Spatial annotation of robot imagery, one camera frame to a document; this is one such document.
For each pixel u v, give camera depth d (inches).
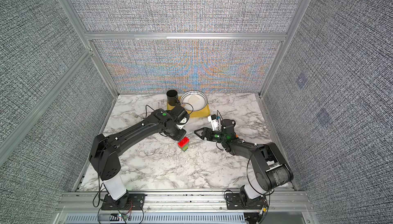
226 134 28.1
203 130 31.0
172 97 42.6
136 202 29.0
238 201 28.7
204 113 42.1
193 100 45.4
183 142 32.9
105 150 19.2
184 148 35.0
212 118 32.4
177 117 25.8
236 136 28.7
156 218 27.6
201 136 30.7
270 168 17.9
